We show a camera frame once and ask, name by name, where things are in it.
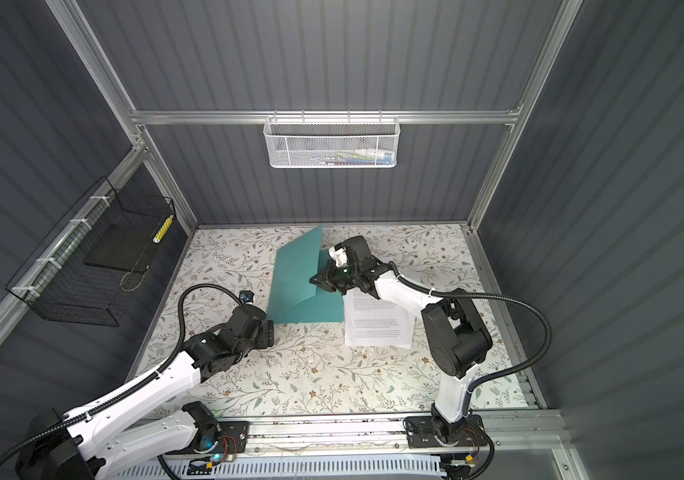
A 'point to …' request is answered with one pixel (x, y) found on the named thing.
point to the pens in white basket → (356, 157)
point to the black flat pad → (125, 246)
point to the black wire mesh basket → (57, 282)
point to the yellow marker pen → (158, 236)
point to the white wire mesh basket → (331, 142)
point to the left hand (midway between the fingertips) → (262, 326)
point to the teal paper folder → (294, 298)
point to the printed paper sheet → (373, 322)
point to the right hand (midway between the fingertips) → (311, 283)
